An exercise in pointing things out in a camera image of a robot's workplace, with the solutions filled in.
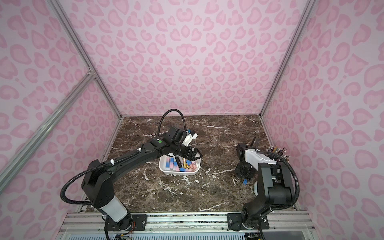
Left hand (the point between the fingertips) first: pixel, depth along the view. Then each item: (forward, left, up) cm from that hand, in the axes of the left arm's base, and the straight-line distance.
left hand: (198, 154), depth 79 cm
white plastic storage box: (+2, +23, -16) cm, 28 cm away
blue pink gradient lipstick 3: (+2, +6, -14) cm, 15 cm away
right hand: (-6, -26, -17) cm, 32 cm away
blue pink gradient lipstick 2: (+2, +17, -16) cm, 23 cm away
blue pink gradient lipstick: (+3, +19, -15) cm, 25 cm away
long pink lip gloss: (-9, -26, -16) cm, 32 cm away
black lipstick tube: (+3, +12, -15) cm, 20 cm away
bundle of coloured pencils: (+3, -45, -3) cm, 45 cm away
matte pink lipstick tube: (0, +3, -15) cm, 15 cm away
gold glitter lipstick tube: (+1, +9, -14) cm, 16 cm away
